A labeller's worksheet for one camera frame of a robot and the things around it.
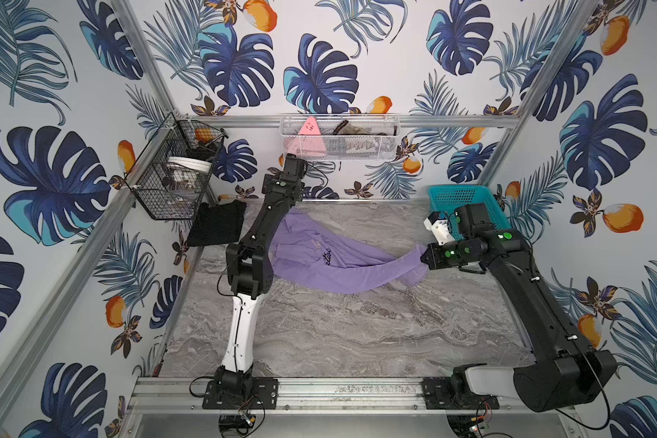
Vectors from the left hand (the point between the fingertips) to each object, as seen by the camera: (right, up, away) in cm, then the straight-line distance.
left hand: (280, 181), depth 97 cm
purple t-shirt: (+11, -27, +5) cm, 29 cm away
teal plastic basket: (+68, -4, +20) cm, 71 cm away
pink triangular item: (+11, +11, -8) cm, 17 cm away
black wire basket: (-34, 0, -8) cm, 35 cm away
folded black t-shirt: (-30, -15, +20) cm, 39 cm away
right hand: (+45, -25, -20) cm, 55 cm away
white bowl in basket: (-23, +2, -17) cm, 29 cm away
